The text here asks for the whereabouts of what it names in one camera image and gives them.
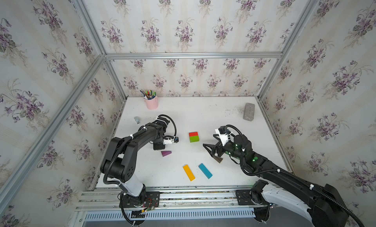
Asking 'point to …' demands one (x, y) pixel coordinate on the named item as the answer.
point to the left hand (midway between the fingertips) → (158, 143)
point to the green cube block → (194, 139)
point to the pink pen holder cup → (152, 104)
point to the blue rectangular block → (208, 174)
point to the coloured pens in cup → (148, 95)
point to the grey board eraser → (248, 112)
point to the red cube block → (195, 133)
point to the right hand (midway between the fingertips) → (211, 140)
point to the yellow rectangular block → (188, 172)
